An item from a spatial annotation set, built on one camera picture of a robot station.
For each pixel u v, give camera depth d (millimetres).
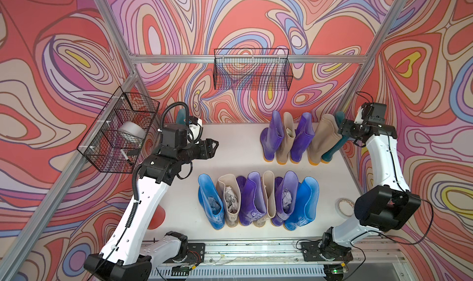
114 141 816
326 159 983
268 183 655
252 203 654
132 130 722
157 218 825
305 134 805
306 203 604
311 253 732
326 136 856
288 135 802
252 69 960
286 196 689
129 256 363
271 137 1050
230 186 716
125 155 733
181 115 902
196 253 725
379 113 588
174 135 472
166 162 446
